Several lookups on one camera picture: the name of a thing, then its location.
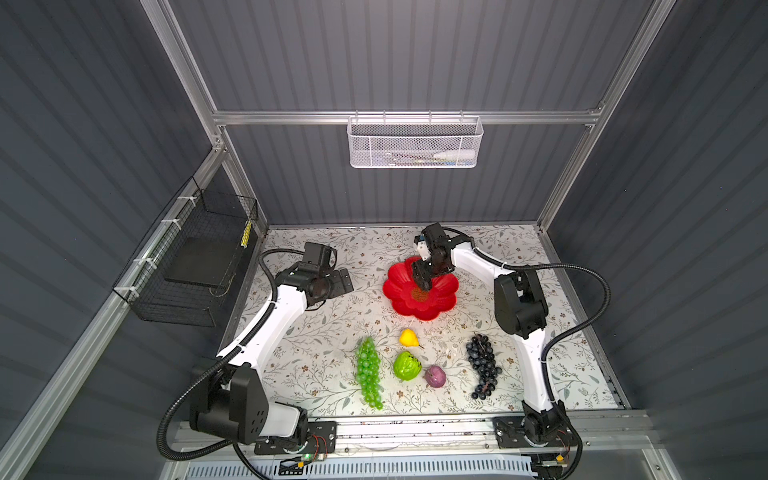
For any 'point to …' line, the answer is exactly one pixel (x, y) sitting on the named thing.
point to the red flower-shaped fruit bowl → (411, 299)
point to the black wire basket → (184, 268)
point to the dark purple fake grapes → (482, 359)
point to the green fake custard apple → (407, 366)
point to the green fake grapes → (368, 373)
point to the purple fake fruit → (435, 376)
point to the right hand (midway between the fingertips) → (424, 274)
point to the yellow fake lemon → (409, 338)
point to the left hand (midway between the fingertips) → (337, 286)
